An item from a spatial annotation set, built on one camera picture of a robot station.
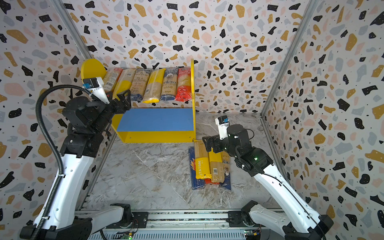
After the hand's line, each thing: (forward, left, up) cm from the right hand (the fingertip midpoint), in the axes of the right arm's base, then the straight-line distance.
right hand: (209, 133), depth 67 cm
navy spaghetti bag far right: (-12, -10, -31) cm, 35 cm away
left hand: (+7, +36, +19) cm, 41 cm away
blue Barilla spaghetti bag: (-12, +7, -31) cm, 34 cm away
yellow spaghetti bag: (-3, -5, -29) cm, 30 cm away
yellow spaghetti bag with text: (+1, +3, -29) cm, 29 cm away
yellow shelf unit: (+14, +32, -11) cm, 37 cm away
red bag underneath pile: (-10, 0, -31) cm, 32 cm away
